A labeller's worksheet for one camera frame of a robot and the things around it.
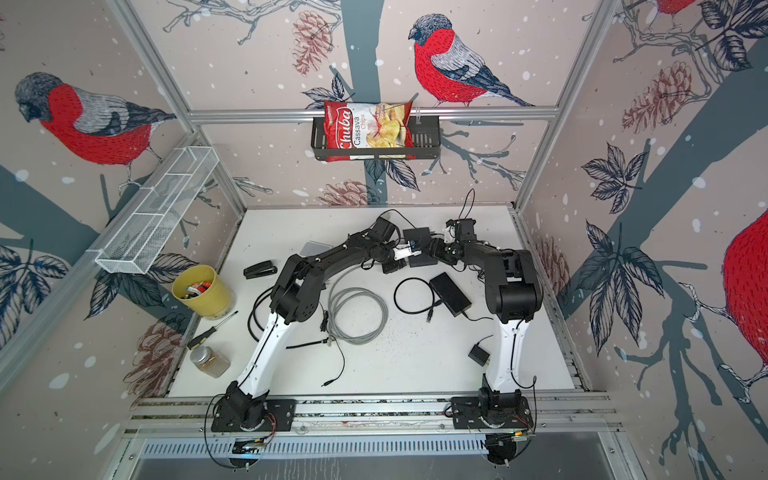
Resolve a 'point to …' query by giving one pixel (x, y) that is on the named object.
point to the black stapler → (259, 270)
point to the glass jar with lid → (209, 362)
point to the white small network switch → (312, 248)
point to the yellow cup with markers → (202, 291)
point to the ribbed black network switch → (450, 294)
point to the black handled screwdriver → (204, 334)
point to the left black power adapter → (324, 328)
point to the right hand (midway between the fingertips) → (426, 259)
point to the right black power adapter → (479, 354)
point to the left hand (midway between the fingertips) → (405, 259)
